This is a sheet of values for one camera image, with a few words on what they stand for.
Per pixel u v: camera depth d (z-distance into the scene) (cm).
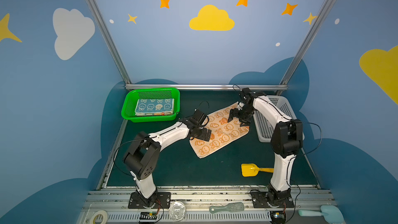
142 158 46
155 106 108
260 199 75
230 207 72
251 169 84
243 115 81
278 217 73
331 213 72
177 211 67
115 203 74
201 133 82
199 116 72
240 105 85
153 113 105
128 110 104
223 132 99
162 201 75
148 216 73
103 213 70
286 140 54
